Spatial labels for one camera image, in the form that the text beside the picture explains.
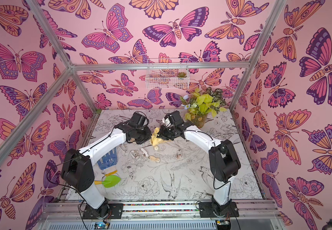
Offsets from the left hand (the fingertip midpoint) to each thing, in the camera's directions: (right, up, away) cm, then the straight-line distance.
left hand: (154, 135), depth 88 cm
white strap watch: (+15, -13, +6) cm, 21 cm away
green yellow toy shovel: (-25, -25, -5) cm, 36 cm away
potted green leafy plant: (+29, +20, +5) cm, 35 cm away
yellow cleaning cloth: (+1, -3, -4) cm, 5 cm away
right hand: (+1, +1, -1) cm, 2 cm away
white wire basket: (+8, +40, +8) cm, 42 cm away
